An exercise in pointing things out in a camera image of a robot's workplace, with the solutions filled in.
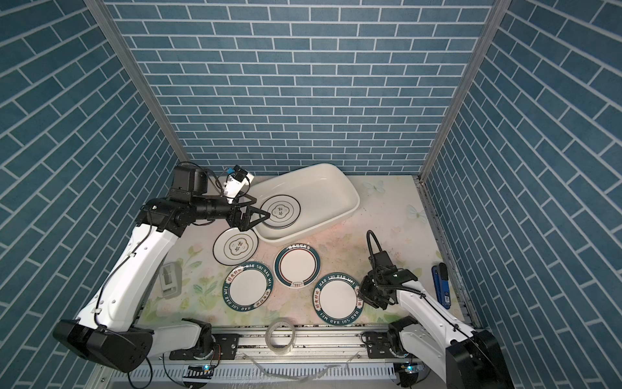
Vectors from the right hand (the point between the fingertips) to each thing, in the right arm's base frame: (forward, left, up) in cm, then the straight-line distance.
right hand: (357, 293), depth 83 cm
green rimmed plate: (0, +40, -3) cm, 40 cm away
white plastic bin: (+45, +15, +2) cm, 47 cm away
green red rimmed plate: (+9, +23, -2) cm, 25 cm away
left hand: (+10, +30, +33) cm, 45 cm away
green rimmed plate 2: (-2, +7, -1) cm, 7 cm away
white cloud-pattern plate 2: (+14, +49, 0) cm, 51 cm away
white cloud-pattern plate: (+33, +32, +2) cm, 46 cm away
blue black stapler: (+8, -30, +1) cm, 31 cm away
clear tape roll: (-19, +25, +2) cm, 32 cm away
